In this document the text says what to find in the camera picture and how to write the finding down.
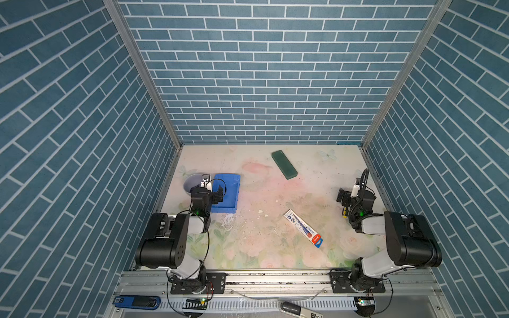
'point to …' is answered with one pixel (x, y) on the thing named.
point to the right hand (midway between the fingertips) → (353, 190)
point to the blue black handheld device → (136, 302)
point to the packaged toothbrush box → (304, 228)
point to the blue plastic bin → (230, 185)
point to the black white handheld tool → (292, 311)
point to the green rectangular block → (284, 164)
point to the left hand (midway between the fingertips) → (213, 184)
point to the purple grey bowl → (191, 181)
